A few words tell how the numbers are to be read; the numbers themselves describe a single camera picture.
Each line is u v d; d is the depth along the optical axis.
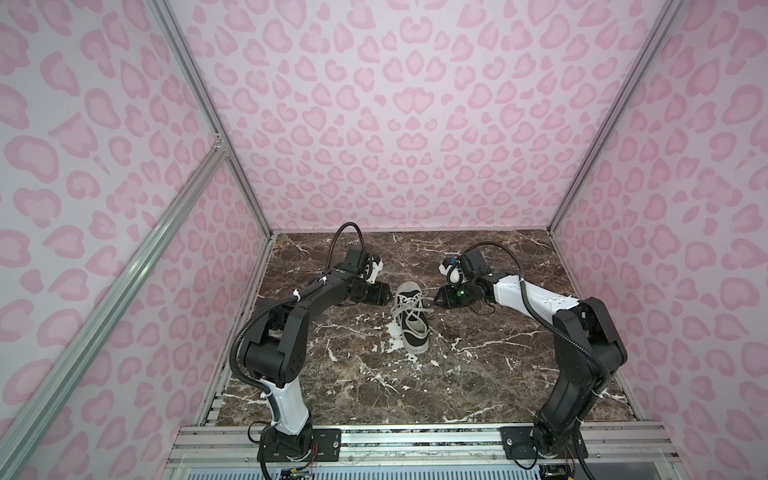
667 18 0.69
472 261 0.75
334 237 1.17
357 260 0.77
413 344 0.86
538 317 0.50
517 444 0.74
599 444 0.74
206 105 0.84
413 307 0.92
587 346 0.48
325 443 0.73
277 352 0.49
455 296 0.82
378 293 0.84
